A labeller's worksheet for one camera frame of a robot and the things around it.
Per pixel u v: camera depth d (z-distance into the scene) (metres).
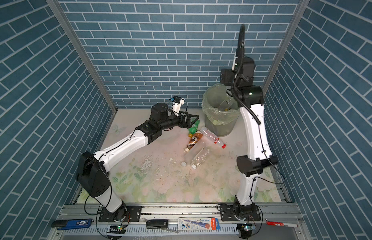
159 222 0.68
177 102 0.67
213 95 0.99
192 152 0.94
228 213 0.74
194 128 1.05
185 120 0.68
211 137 0.99
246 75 0.48
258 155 0.46
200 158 0.90
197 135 0.99
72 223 0.68
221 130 1.01
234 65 0.50
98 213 0.72
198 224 0.71
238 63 0.49
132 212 0.74
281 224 0.71
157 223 0.68
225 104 1.02
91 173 0.44
